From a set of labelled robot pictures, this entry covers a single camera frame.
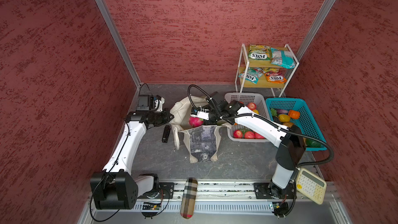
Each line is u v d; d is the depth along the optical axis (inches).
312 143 32.0
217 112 23.9
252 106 40.5
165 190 29.3
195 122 30.4
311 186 29.2
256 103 40.7
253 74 39.5
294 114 38.7
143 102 24.9
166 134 36.1
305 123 37.2
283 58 34.1
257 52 35.3
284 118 38.0
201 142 29.2
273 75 40.5
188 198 27.4
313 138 16.5
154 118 26.3
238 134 35.2
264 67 41.9
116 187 15.0
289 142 17.3
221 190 29.8
